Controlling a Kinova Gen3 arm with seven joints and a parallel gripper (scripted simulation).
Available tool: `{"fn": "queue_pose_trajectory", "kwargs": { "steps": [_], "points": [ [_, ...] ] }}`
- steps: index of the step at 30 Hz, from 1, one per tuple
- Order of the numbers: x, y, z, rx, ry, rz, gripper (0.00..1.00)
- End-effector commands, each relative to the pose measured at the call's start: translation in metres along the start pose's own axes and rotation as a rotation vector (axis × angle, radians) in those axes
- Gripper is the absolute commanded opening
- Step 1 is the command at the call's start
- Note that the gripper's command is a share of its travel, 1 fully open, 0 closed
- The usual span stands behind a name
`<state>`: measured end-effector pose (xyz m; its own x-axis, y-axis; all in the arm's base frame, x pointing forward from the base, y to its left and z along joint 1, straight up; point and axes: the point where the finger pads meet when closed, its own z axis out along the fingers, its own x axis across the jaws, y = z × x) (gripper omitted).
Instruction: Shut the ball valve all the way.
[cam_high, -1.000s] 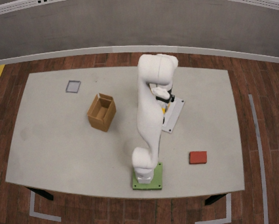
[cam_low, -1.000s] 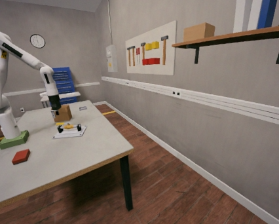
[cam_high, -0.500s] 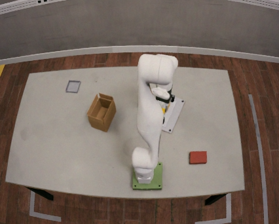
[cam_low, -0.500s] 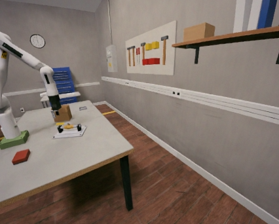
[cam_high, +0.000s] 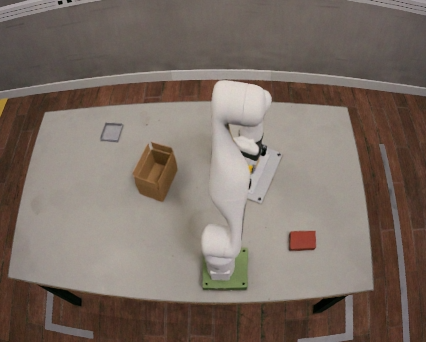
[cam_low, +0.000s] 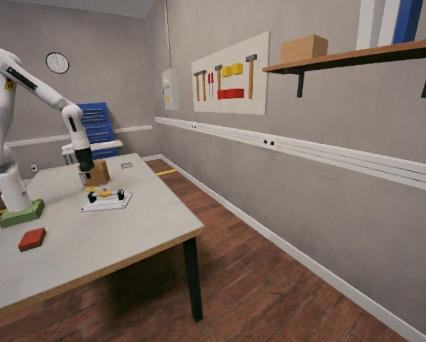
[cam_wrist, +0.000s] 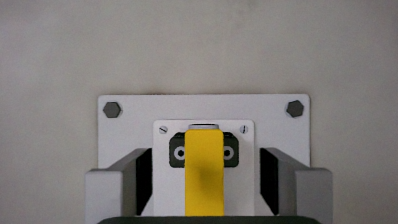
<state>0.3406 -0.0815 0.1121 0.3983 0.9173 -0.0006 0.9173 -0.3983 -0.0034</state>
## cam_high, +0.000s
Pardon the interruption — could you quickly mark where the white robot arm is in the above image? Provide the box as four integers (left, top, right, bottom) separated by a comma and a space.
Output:
201, 80, 271, 280

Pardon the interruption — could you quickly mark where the red rectangular block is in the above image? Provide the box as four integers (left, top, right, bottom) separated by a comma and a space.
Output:
289, 231, 316, 251

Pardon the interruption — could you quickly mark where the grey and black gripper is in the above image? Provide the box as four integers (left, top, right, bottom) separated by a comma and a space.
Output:
233, 126, 263, 174

